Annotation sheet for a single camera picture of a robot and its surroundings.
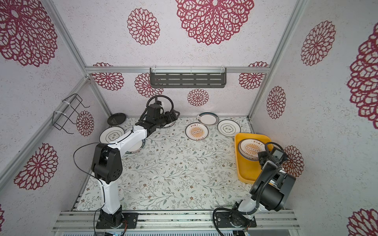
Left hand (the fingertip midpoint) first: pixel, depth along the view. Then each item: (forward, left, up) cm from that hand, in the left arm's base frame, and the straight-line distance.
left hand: (175, 117), depth 92 cm
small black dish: (+22, +52, -24) cm, 61 cm away
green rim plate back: (-10, +3, +4) cm, 11 cm away
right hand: (-18, -55, -13) cm, 59 cm away
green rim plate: (+19, -25, -22) cm, 38 cm away
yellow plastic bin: (-26, -46, -23) cm, 58 cm away
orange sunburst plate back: (+5, -15, -20) cm, 26 cm away
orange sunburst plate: (-13, -49, -18) cm, 54 cm away
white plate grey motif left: (+3, +50, -20) cm, 54 cm away
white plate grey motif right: (+8, -40, -20) cm, 46 cm away
